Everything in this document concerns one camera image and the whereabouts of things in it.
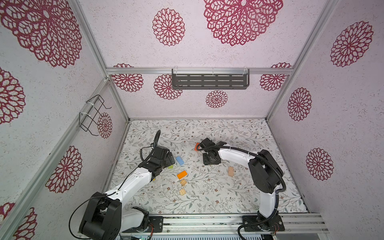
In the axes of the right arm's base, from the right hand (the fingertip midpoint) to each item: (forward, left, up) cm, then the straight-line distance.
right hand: (207, 159), depth 95 cm
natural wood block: (-14, +14, -2) cm, 20 cm away
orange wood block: (-10, +16, -3) cm, 18 cm away
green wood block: (-13, +20, +13) cm, 27 cm away
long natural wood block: (-6, -14, -3) cm, 16 cm away
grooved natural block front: (-20, +14, -1) cm, 25 cm away
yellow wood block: (-24, +24, +24) cm, 41 cm away
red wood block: (0, +7, +14) cm, 16 cm away
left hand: (-5, +25, +5) cm, 26 cm away
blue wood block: (0, +18, -2) cm, 18 cm away
